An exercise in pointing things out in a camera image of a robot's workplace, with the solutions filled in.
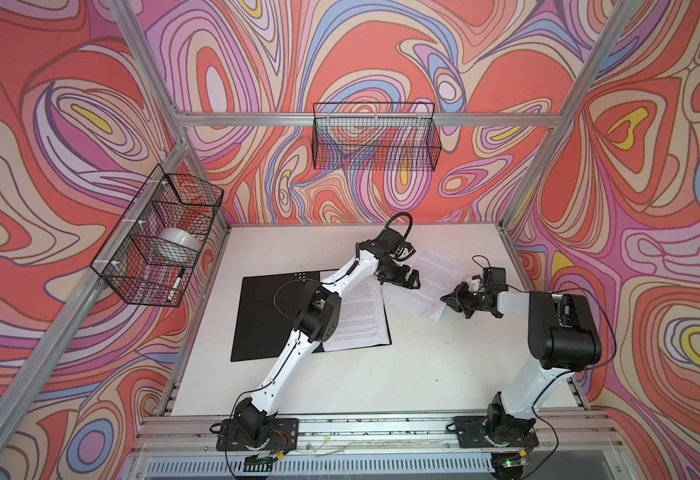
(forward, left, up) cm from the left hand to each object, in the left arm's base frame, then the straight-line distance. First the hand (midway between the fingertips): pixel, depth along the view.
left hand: (412, 280), depth 99 cm
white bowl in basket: (-10, +62, +30) cm, 69 cm away
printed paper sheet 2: (+5, -10, -3) cm, 12 cm away
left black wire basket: (+7, +71, +30) cm, 77 cm away
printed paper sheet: (-13, +17, -3) cm, 21 cm away
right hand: (-6, -10, -3) cm, 12 cm away
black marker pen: (-18, +64, +22) cm, 70 cm away
